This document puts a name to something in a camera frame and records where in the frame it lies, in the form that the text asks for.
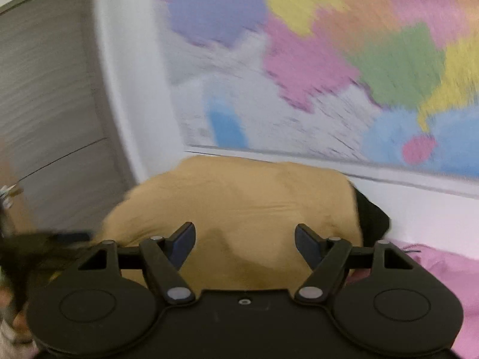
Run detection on grey wardrobe door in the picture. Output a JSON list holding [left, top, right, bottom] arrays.
[[1, 0, 134, 232]]

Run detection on colourful wall map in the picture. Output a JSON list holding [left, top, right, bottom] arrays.
[[155, 0, 478, 178]]

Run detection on pink bed sheet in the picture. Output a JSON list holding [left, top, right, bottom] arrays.
[[334, 241, 466, 358]]

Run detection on person's left hand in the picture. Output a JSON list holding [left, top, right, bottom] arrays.
[[0, 291, 38, 359]]

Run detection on mustard yellow jacket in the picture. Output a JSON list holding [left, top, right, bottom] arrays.
[[97, 156, 363, 293]]

